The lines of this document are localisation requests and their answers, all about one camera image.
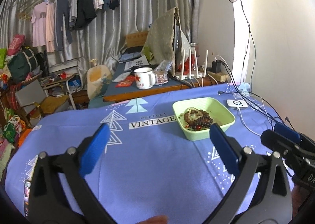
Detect brown wooden bead bracelet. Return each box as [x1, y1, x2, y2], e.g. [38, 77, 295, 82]
[183, 107, 214, 129]

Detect light green plastic tray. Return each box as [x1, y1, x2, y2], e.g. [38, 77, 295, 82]
[172, 97, 235, 141]

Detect right hand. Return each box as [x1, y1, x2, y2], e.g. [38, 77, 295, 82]
[292, 185, 309, 218]

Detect left hand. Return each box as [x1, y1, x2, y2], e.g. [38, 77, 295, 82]
[137, 216, 168, 224]

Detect small white charging device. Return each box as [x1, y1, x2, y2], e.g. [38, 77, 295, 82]
[226, 99, 248, 109]

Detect blue printed bed sheet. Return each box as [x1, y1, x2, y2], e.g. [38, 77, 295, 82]
[4, 82, 298, 224]

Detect beige power strip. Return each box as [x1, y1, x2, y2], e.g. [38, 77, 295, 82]
[207, 71, 229, 82]

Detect wooden desk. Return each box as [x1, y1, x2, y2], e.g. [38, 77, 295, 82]
[101, 63, 220, 103]

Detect black power adapter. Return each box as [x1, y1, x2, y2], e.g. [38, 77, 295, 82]
[211, 60, 221, 73]

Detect beige tote bag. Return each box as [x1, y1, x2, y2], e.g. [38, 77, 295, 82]
[87, 58, 113, 100]

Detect red packet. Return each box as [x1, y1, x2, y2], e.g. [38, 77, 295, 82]
[115, 76, 136, 88]

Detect white wifi router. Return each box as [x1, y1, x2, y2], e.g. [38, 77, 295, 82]
[175, 47, 207, 80]

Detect white enamel mug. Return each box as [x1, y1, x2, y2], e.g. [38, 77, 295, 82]
[134, 67, 156, 90]

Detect clear plastic snack jar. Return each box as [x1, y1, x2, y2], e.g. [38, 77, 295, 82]
[153, 60, 172, 85]

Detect dark green duffel bag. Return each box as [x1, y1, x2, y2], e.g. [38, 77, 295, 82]
[7, 49, 38, 83]

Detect cloth covered monitor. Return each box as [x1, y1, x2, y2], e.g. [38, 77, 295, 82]
[142, 7, 191, 76]

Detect cardboard box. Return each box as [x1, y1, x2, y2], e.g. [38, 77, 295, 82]
[125, 31, 148, 48]

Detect pink red bag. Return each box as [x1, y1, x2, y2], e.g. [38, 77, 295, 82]
[7, 34, 25, 56]

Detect grey curtain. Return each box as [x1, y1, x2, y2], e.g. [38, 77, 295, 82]
[1, 0, 194, 69]

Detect black t-shirt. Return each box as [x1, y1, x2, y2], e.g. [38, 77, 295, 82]
[74, 0, 97, 30]

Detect pink t-shirt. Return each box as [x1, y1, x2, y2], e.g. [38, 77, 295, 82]
[31, 2, 47, 47]

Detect blue jeans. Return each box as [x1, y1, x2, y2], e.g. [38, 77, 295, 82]
[55, 0, 73, 51]

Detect white charging cable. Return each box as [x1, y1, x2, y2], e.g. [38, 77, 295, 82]
[237, 107, 263, 137]

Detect black cable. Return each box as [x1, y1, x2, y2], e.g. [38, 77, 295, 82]
[217, 61, 296, 131]

